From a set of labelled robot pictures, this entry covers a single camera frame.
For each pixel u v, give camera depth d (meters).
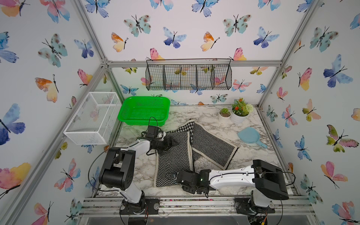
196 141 0.98
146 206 0.73
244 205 0.73
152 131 0.76
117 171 0.46
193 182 0.60
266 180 0.47
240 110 0.98
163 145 0.81
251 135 1.03
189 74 0.98
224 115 1.04
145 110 1.18
